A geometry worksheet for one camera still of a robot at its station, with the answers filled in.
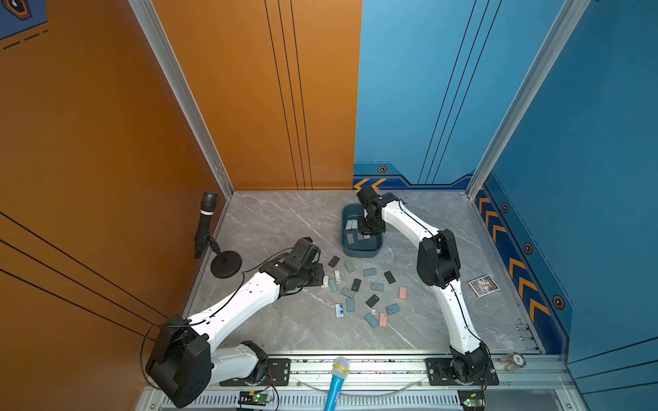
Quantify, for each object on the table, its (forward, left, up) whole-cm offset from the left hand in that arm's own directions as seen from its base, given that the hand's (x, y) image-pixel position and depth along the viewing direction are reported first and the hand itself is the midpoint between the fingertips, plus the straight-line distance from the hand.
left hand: (322, 270), depth 84 cm
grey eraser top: (+7, -10, -10) cm, 16 cm away
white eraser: (+25, -10, -8) cm, 28 cm away
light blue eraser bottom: (-13, -17, -10) cm, 23 cm away
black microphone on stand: (+6, +37, -8) cm, 38 cm away
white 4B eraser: (+18, -11, +2) cm, 21 cm away
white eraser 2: (0, -1, -9) cm, 9 cm away
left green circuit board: (-34, +15, -10) cm, 38 cm away
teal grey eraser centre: (-2, -20, -9) cm, 22 cm away
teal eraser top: (+5, -17, -10) cm, 20 cm away
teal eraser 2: (-8, -10, -10) cm, 16 cm away
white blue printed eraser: (-10, -6, -9) cm, 15 cm away
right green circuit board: (-33, -44, -12) cm, 56 cm away
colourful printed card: (-1, -57, -8) cm, 57 cm away
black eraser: (+9, -4, -9) cm, 13 cm away
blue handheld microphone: (-28, -6, -5) cm, 29 cm away
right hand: (+21, -16, -6) cm, 27 cm away
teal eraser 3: (-9, -24, -9) cm, 27 cm away
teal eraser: (-1, -4, -9) cm, 10 cm away
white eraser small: (+4, -5, -9) cm, 11 cm away
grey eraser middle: (-3, -9, -10) cm, 13 cm away
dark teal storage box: (+17, -11, -9) cm, 22 cm away
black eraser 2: (0, -12, -10) cm, 16 cm away
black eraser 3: (-6, -17, -9) cm, 21 cm away
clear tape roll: (-25, -54, -3) cm, 60 cm away
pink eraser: (-3, -28, -10) cm, 30 cm away
